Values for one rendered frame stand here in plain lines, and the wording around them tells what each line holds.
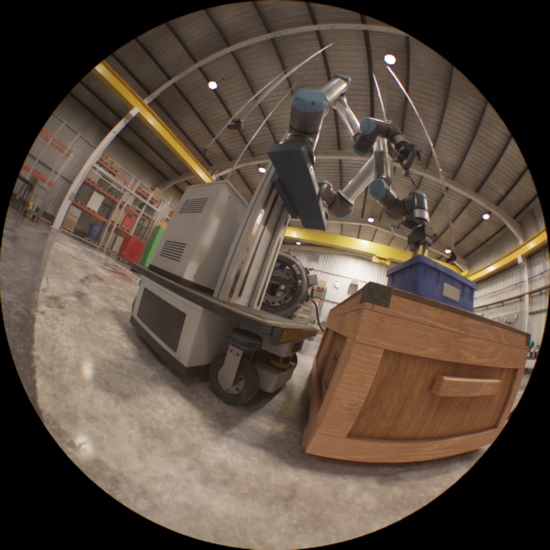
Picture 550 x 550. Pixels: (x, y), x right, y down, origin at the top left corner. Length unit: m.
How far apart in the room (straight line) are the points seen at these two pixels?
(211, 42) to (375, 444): 9.36
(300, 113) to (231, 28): 7.94
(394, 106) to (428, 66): 2.48
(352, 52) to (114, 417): 8.49
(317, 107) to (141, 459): 1.14
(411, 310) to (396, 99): 8.54
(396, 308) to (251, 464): 0.47
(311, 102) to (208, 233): 0.71
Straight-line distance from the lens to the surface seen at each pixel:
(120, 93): 9.05
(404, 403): 0.50
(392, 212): 0.93
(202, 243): 0.81
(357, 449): 0.51
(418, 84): 8.61
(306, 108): 0.85
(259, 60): 8.54
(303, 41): 8.16
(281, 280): 1.91
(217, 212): 0.86
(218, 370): 0.64
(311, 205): 1.04
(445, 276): 0.59
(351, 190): 1.32
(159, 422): 0.51
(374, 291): 0.40
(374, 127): 0.96
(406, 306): 0.43
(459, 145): 9.80
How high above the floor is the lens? 0.36
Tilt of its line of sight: 10 degrees up
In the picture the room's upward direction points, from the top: 18 degrees clockwise
